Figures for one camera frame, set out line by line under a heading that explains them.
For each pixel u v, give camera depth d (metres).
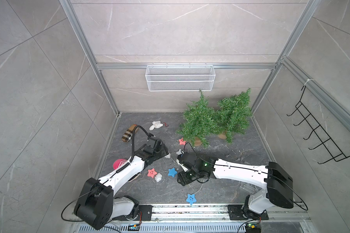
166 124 1.11
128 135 1.01
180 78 1.01
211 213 0.75
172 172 0.85
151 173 0.86
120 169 0.49
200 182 0.65
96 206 0.40
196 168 0.59
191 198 0.76
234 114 0.82
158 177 0.84
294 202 0.82
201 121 0.78
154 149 0.66
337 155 0.59
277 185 0.42
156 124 1.07
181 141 1.00
